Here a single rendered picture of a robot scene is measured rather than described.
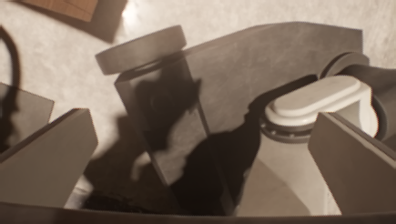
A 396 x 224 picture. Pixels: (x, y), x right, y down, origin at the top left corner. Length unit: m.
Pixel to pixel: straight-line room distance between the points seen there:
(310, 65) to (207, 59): 0.27
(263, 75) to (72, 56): 0.48
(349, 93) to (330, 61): 0.19
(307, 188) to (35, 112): 0.64
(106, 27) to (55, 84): 0.20
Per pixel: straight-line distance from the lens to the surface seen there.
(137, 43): 0.39
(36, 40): 0.64
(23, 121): 0.70
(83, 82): 0.62
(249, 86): 0.49
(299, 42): 0.55
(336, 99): 0.43
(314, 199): 0.30
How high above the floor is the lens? 0.59
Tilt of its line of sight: 66 degrees down
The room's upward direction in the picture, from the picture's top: 143 degrees clockwise
